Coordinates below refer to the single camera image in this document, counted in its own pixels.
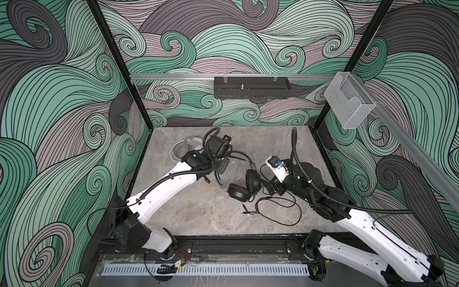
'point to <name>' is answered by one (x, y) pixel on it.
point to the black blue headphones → (239, 192)
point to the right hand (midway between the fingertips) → (270, 170)
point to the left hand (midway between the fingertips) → (220, 157)
